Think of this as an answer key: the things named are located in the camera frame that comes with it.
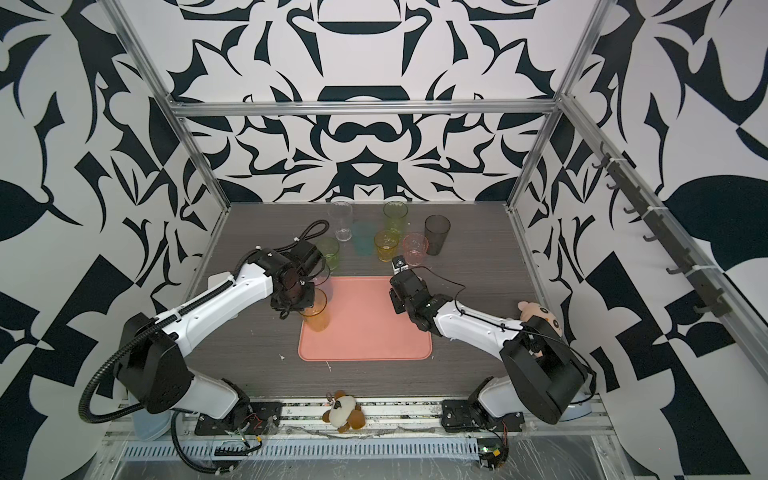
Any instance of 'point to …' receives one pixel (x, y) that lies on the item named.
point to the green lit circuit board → (492, 452)
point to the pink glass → (414, 247)
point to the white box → (217, 279)
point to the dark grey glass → (437, 229)
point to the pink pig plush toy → (533, 309)
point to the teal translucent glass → (363, 237)
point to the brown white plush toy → (343, 412)
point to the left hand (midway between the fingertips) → (305, 298)
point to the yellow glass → (386, 242)
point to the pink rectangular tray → (363, 325)
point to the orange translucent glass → (318, 316)
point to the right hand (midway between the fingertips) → (404, 284)
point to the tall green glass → (395, 211)
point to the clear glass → (341, 210)
